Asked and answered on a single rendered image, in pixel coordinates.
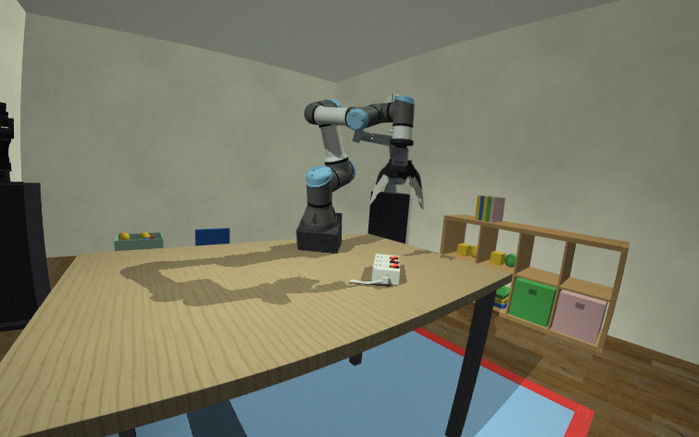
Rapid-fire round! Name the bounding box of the white power strip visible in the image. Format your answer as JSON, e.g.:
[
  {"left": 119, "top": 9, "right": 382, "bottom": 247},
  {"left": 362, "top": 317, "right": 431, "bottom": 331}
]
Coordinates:
[{"left": 350, "top": 254, "right": 400, "bottom": 285}]

